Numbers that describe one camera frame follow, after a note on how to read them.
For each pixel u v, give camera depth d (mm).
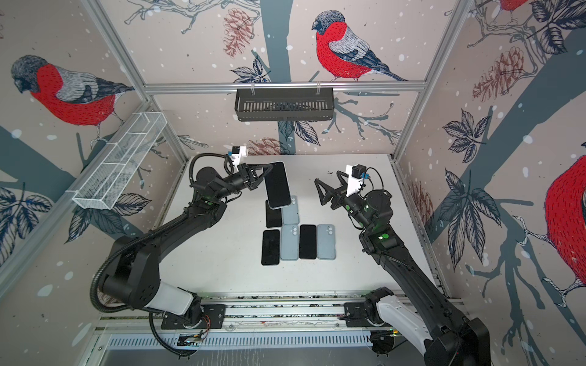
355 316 731
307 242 910
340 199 609
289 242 908
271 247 892
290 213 990
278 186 698
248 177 659
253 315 753
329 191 609
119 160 779
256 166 698
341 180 724
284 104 1065
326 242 905
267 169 699
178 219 566
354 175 590
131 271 434
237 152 711
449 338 377
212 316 732
